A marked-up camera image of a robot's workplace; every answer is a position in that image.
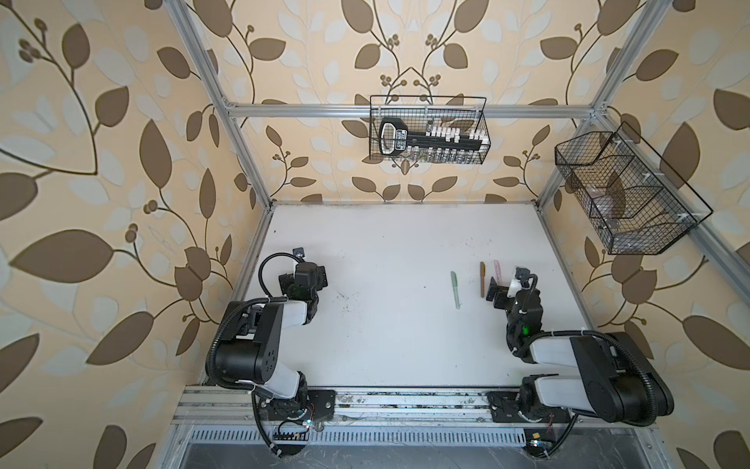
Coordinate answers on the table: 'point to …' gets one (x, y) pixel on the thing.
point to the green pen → (454, 282)
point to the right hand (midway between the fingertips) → (509, 281)
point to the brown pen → (482, 268)
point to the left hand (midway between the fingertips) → (297, 269)
